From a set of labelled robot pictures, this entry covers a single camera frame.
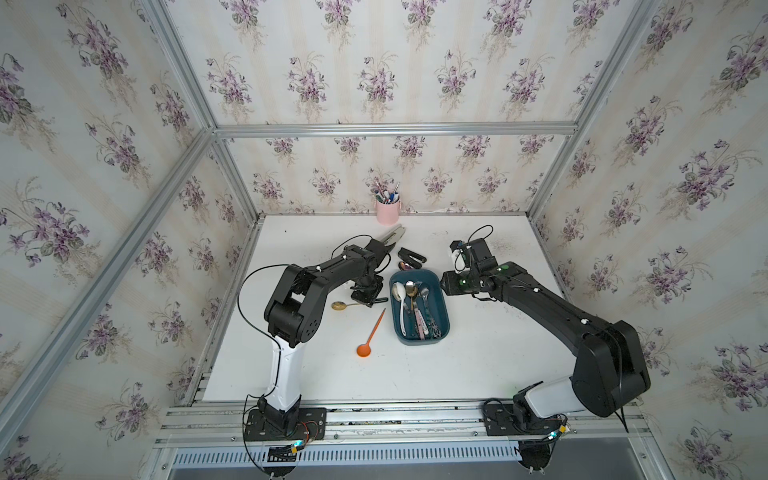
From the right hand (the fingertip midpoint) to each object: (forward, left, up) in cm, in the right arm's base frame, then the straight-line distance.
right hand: (451, 282), depth 87 cm
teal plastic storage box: (-3, +9, -10) cm, 14 cm away
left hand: (+1, +20, -11) cm, 23 cm away
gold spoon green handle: (+2, +11, -8) cm, 14 cm away
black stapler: (+18, +13, -10) cm, 25 cm away
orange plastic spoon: (-16, +26, -11) cm, 32 cm away
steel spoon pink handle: (-10, +8, -10) cm, 16 cm away
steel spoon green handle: (-11, +4, -10) cm, 15 cm away
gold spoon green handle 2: (-2, +34, -11) cm, 36 cm away
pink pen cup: (+36, +20, -7) cm, 41 cm away
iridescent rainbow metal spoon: (+13, +13, -10) cm, 21 cm away
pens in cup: (+38, +21, 0) cm, 43 cm away
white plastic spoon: (+2, +15, -9) cm, 18 cm away
